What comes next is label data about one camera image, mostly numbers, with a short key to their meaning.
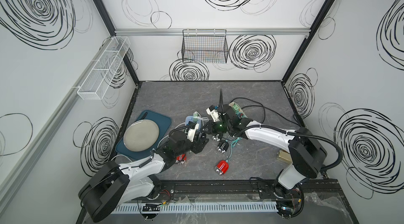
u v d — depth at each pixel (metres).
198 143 0.73
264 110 1.03
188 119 0.97
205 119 0.84
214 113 0.77
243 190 0.76
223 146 0.85
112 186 0.42
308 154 0.45
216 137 0.89
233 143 0.88
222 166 0.79
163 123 0.96
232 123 0.66
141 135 0.93
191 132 0.73
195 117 0.86
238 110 0.94
